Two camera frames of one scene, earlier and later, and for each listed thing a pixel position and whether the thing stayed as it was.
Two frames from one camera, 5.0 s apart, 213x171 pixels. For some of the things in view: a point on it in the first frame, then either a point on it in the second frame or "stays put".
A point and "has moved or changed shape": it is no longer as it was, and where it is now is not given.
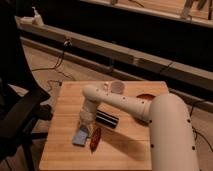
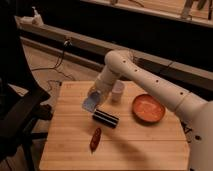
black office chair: [20, 113] stays put
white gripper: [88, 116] -> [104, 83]
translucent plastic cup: [117, 87] stays put
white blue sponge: [79, 139] has moved or changed shape
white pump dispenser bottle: [37, 19] stays put
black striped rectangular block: [106, 119] stays put
